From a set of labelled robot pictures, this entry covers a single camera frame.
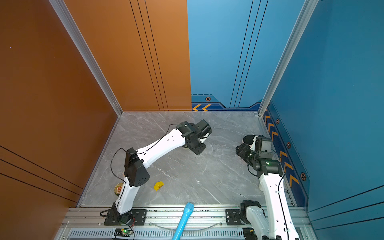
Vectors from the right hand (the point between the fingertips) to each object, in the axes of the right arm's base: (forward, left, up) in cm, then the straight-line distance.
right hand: (238, 149), depth 77 cm
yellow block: (-12, +43, -17) cm, 48 cm away
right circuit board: (-34, -3, -21) cm, 40 cm away
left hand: (+4, +20, -4) cm, 21 cm away
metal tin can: (-17, +60, -7) cm, 63 cm away
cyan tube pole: (-26, +27, -16) cm, 40 cm away
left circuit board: (-33, +57, -19) cm, 69 cm away
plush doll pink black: (+14, -11, -11) cm, 22 cm away
